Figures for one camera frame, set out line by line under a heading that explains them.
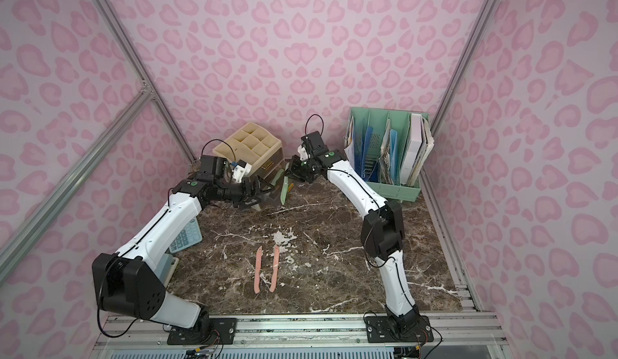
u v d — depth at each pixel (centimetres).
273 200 88
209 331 71
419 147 92
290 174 78
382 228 54
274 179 100
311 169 67
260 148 90
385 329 73
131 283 42
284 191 84
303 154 82
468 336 72
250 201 78
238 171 76
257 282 83
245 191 70
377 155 116
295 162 79
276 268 86
